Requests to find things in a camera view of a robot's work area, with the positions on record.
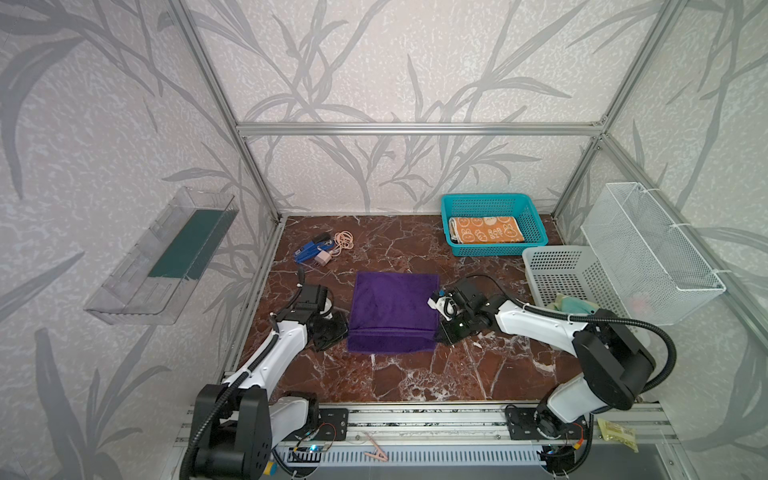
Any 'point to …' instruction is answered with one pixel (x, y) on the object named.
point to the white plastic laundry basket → (553, 270)
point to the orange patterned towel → (485, 229)
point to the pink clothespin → (378, 453)
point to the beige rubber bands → (343, 240)
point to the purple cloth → (393, 312)
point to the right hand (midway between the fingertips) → (436, 328)
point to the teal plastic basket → (509, 205)
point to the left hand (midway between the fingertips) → (351, 321)
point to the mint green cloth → (570, 304)
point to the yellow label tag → (619, 434)
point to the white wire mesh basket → (656, 274)
